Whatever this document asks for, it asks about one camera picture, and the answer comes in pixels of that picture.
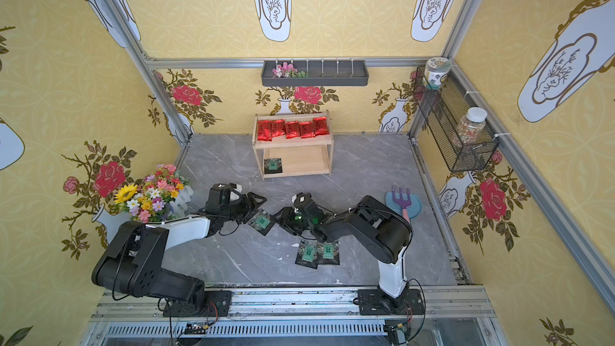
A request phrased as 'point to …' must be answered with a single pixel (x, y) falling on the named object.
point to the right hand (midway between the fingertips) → (278, 214)
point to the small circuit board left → (195, 327)
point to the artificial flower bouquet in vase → (159, 197)
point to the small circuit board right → (396, 334)
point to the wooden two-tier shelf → (300, 156)
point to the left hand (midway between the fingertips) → (256, 202)
